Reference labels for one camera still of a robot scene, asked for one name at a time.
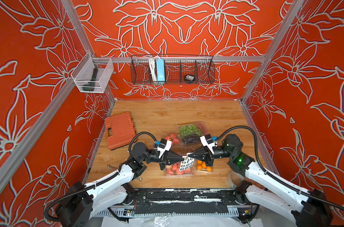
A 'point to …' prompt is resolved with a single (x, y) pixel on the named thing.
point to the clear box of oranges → (201, 166)
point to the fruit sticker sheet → (187, 162)
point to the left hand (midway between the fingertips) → (182, 159)
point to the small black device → (189, 77)
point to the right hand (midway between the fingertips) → (189, 154)
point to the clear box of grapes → (189, 134)
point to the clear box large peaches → (174, 170)
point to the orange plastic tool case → (120, 130)
